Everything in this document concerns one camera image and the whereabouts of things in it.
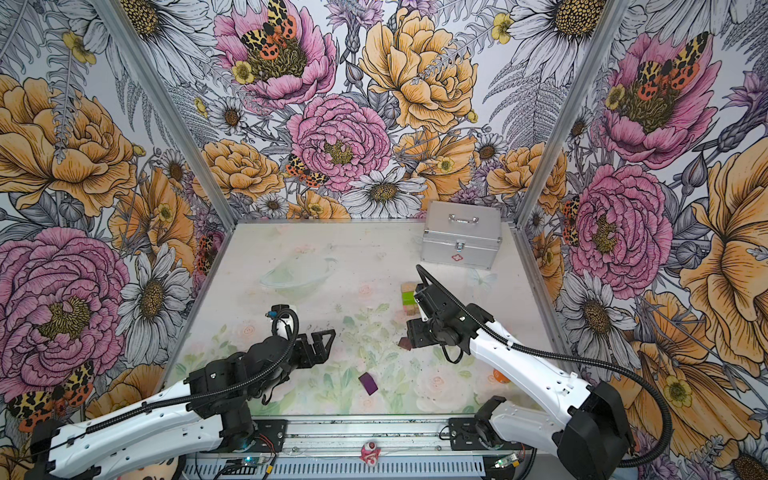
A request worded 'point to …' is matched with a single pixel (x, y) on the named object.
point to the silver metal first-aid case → (462, 235)
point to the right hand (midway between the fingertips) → (422, 341)
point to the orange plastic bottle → (500, 376)
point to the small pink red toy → (370, 453)
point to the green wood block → (408, 298)
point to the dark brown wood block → (405, 342)
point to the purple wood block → (368, 383)
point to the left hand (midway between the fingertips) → (319, 343)
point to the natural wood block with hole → (411, 310)
